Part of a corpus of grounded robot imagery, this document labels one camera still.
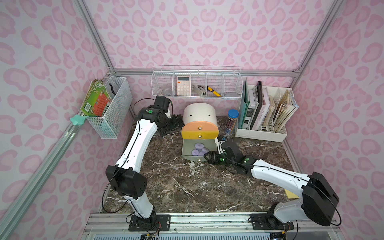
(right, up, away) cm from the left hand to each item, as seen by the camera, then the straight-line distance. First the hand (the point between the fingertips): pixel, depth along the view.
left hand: (177, 124), depth 79 cm
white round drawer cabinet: (+12, +8, +15) cm, 21 cm away
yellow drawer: (+12, -6, +11) cm, 18 cm away
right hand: (+16, -17, +2) cm, 23 cm away
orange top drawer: (+12, -1, +6) cm, 14 cm away
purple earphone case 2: (+16, -16, +15) cm, 27 cm away
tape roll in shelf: (-8, +22, +17) cm, 29 cm away
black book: (+47, +12, +6) cm, 49 cm away
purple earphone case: (+12, -14, +18) cm, 25 cm away
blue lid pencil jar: (+33, +3, +16) cm, 37 cm away
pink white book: (+50, +8, +11) cm, 52 cm away
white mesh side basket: (-32, -1, -7) cm, 33 cm away
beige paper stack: (+65, +11, +11) cm, 67 cm away
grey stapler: (+12, +22, +16) cm, 30 cm away
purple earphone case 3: (+13, -18, +15) cm, 27 cm away
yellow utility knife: (+21, +22, +18) cm, 35 cm away
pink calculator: (+2, +25, +16) cm, 29 cm away
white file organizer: (+55, -5, +16) cm, 57 cm away
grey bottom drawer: (+5, -14, +19) cm, 24 cm away
